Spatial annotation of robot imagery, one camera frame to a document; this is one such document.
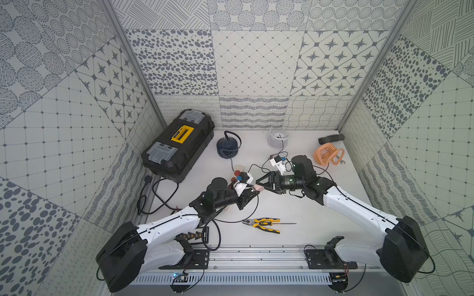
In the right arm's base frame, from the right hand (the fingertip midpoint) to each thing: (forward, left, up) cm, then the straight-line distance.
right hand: (260, 185), depth 74 cm
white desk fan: (+38, -13, -12) cm, 42 cm away
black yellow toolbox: (+19, +40, -1) cm, 44 cm away
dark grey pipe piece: (+43, -47, -17) cm, 66 cm away
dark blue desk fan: (+30, +17, -12) cm, 36 cm away
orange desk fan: (+24, -35, -10) cm, 44 cm away
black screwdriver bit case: (-15, +26, -18) cm, 35 cm away
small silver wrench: (+26, -49, -19) cm, 59 cm away
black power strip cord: (+14, +60, -21) cm, 65 cm away
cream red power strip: (+18, +11, -17) cm, 27 cm away
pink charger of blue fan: (-1, +1, 0) cm, 1 cm away
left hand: (+2, +2, -1) cm, 3 cm away
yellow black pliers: (-9, +2, -19) cm, 21 cm away
